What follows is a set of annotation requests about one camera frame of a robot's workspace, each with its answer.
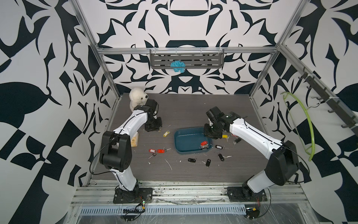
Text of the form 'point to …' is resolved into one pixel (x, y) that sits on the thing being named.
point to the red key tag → (203, 143)
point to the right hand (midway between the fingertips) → (204, 133)
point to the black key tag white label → (218, 146)
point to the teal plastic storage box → (188, 140)
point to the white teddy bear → (137, 97)
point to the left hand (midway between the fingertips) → (158, 125)
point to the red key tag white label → (152, 150)
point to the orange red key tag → (161, 151)
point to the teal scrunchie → (178, 66)
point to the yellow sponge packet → (134, 140)
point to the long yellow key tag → (166, 133)
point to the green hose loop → (312, 155)
